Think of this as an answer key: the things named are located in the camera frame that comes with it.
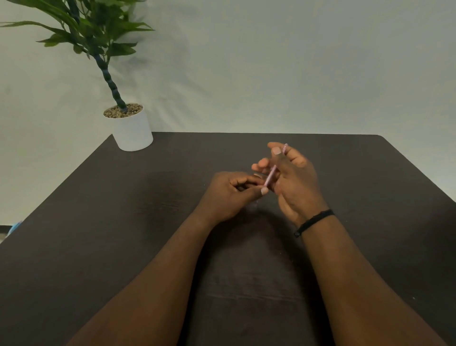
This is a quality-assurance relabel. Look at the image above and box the white plant pot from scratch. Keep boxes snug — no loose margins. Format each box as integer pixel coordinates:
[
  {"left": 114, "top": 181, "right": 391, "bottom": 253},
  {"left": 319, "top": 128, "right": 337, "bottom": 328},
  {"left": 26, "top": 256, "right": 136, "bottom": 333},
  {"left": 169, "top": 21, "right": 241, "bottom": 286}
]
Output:
[{"left": 103, "top": 103, "right": 154, "bottom": 153}]

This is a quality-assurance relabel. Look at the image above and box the green artificial plant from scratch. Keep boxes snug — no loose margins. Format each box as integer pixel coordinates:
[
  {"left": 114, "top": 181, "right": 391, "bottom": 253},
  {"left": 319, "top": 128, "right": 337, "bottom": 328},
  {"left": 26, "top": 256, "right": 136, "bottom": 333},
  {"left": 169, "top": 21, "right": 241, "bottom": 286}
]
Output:
[{"left": 0, "top": 0, "right": 155, "bottom": 115}]

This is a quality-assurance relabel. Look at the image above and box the black wristband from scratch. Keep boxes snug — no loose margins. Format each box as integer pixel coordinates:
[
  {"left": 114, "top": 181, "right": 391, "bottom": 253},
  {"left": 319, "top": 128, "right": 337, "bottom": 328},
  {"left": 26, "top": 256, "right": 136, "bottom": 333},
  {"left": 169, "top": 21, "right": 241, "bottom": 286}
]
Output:
[{"left": 293, "top": 209, "right": 336, "bottom": 239}]

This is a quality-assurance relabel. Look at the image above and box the person's left forearm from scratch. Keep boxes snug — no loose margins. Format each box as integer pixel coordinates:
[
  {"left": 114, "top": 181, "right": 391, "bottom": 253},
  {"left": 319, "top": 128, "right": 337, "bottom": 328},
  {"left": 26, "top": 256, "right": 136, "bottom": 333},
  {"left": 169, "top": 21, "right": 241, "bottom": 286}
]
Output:
[{"left": 66, "top": 213, "right": 221, "bottom": 346}]

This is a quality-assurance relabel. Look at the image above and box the person's right forearm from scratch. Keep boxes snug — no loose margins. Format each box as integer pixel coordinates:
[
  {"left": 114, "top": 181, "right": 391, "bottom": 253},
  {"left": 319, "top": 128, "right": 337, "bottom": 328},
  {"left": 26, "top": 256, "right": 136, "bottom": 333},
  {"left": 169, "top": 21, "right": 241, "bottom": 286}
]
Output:
[{"left": 299, "top": 214, "right": 449, "bottom": 346}]

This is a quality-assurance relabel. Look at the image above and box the person's left hand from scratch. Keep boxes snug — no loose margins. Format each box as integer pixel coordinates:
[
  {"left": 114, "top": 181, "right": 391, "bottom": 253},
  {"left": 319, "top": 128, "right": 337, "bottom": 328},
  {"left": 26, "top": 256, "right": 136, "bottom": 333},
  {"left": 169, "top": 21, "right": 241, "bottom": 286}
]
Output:
[{"left": 193, "top": 171, "right": 270, "bottom": 228}]

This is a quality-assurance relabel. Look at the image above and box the pink mechanical pencil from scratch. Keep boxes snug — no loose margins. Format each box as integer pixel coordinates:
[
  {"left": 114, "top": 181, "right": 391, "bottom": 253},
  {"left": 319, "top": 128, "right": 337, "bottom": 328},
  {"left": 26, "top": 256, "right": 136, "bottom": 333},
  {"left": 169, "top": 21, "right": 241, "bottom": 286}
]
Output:
[{"left": 262, "top": 143, "right": 289, "bottom": 189}]

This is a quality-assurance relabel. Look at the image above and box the person's right hand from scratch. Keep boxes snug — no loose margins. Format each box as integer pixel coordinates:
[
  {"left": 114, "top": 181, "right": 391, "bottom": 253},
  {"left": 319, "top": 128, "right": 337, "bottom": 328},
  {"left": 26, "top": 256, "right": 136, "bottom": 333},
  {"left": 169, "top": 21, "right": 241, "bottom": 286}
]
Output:
[{"left": 251, "top": 141, "right": 330, "bottom": 228}]

